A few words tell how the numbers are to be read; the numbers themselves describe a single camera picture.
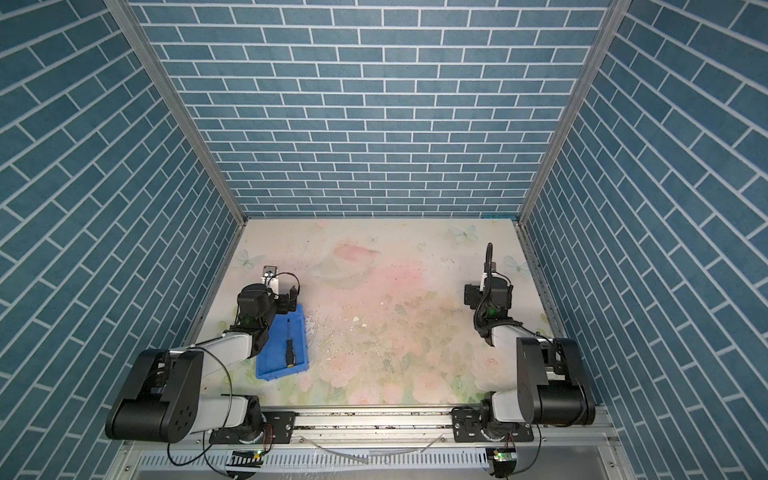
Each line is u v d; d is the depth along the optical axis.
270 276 0.78
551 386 0.44
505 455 0.74
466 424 0.74
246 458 0.72
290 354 0.84
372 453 0.71
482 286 0.84
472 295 0.84
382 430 0.75
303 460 0.77
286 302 0.84
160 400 0.42
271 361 0.84
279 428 0.74
